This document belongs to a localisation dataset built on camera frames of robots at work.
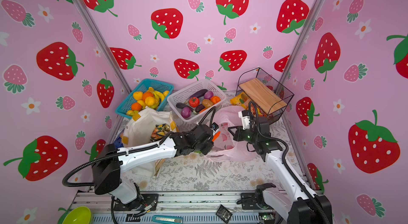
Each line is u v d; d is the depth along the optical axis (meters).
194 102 1.07
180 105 1.10
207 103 1.04
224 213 0.70
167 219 0.70
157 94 1.13
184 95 1.11
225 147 0.86
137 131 0.85
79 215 0.69
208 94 1.11
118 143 0.90
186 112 1.01
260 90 1.00
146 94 1.07
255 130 0.60
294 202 0.41
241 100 1.06
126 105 1.01
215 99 1.07
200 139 0.60
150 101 1.01
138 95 1.06
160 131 0.84
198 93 1.16
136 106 1.05
